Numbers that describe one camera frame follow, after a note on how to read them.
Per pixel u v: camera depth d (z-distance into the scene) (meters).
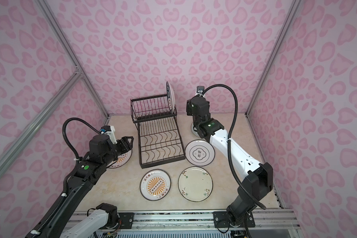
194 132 0.64
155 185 0.84
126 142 0.66
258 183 0.41
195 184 0.84
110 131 0.65
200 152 0.98
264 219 0.75
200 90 0.62
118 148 0.64
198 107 0.53
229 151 0.46
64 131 0.50
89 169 0.50
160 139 1.03
